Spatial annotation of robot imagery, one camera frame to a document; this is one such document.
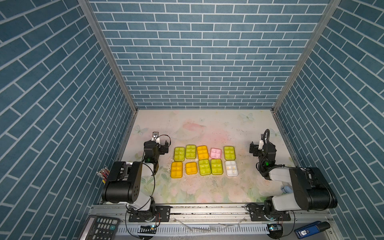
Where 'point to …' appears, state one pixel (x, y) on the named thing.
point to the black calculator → (100, 227)
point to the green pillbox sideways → (179, 154)
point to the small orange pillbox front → (191, 168)
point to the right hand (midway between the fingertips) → (262, 143)
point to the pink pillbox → (215, 153)
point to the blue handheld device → (311, 228)
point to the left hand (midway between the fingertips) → (161, 140)
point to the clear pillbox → (231, 168)
